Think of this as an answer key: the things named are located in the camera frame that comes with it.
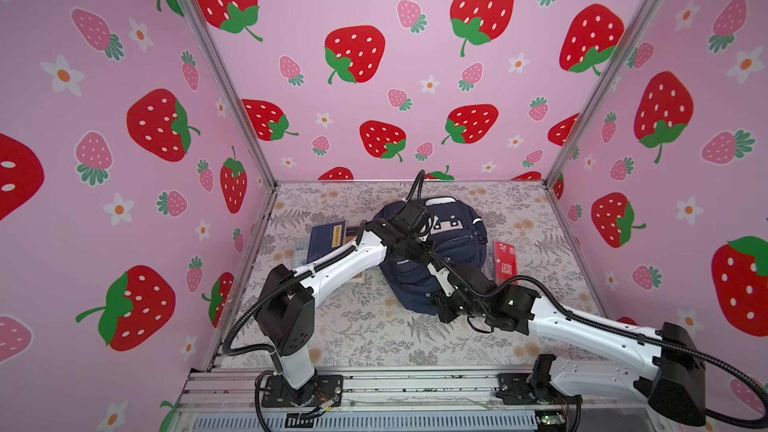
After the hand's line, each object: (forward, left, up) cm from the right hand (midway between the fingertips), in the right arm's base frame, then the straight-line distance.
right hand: (425, 300), depth 76 cm
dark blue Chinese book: (+24, +37, -13) cm, 46 cm away
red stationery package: (+20, -26, -13) cm, 35 cm away
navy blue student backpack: (+21, -9, +1) cm, 23 cm away
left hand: (+13, -2, +3) cm, 13 cm away
